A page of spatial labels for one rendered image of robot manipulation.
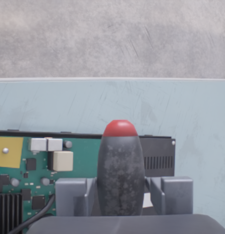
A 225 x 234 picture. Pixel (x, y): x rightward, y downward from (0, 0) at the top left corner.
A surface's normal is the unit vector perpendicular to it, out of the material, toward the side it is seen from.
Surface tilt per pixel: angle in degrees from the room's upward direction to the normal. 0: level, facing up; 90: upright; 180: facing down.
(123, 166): 29
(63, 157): 0
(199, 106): 0
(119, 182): 39
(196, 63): 0
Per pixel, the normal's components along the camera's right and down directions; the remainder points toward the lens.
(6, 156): 0.55, -0.03
